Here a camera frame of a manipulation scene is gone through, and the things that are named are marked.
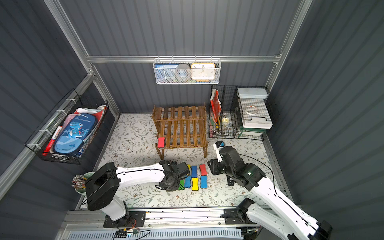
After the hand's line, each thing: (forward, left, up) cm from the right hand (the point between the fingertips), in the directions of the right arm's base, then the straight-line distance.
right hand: (214, 161), depth 74 cm
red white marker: (+2, +72, +15) cm, 74 cm away
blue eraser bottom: (-5, +14, -15) cm, 21 cm away
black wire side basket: (+24, +73, +17) cm, 79 cm away
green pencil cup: (-14, +62, -4) cm, 64 cm away
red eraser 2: (+2, +5, -18) cm, 18 cm away
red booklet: (+54, -6, -11) cm, 55 cm away
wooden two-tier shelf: (+26, +18, -4) cm, 32 cm away
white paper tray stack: (+48, -32, +2) cm, 58 cm away
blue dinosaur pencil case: (+2, +62, +16) cm, 64 cm away
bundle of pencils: (-10, +63, 0) cm, 64 cm away
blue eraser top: (+2, +10, -18) cm, 21 cm away
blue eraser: (-4, +5, -18) cm, 19 cm away
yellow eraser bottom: (-5, +10, -18) cm, 21 cm away
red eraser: (+13, +29, -3) cm, 32 cm away
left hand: (-8, +21, -17) cm, 28 cm away
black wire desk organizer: (+40, -21, -5) cm, 46 cm away
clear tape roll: (+35, -26, +1) cm, 44 cm away
